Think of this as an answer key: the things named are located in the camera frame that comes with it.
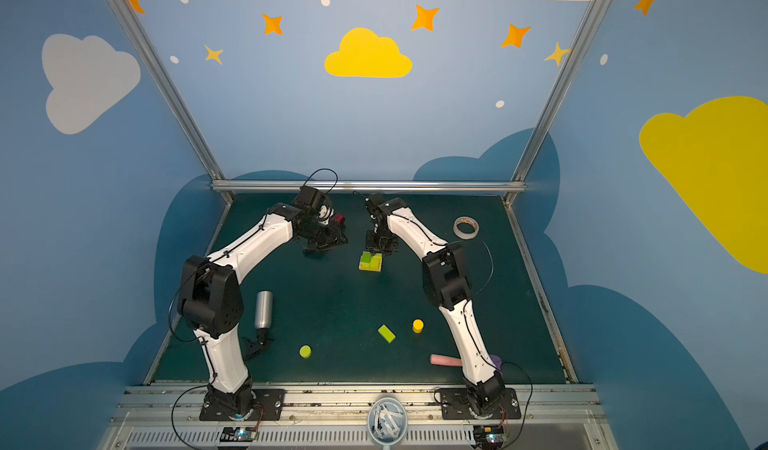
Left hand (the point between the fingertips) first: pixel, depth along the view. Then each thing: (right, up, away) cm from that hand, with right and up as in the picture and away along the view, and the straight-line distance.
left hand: (346, 240), depth 91 cm
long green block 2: (+9, -8, +10) cm, 16 cm away
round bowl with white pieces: (+13, -43, -19) cm, 49 cm away
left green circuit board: (-23, -46, -20) cm, 55 cm away
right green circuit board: (+37, -47, -19) cm, 63 cm away
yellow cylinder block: (+22, -25, -5) cm, 33 cm away
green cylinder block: (-10, -31, -9) cm, 33 cm away
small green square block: (+10, -6, +8) cm, 14 cm away
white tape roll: (+44, +7, +23) cm, 50 cm away
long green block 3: (+12, -27, -5) cm, 30 cm away
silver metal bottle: (-23, -22, -6) cm, 33 cm away
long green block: (+5, -8, +8) cm, 13 cm away
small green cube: (+5, -6, +10) cm, 13 cm away
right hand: (+9, -4, +8) cm, 12 cm away
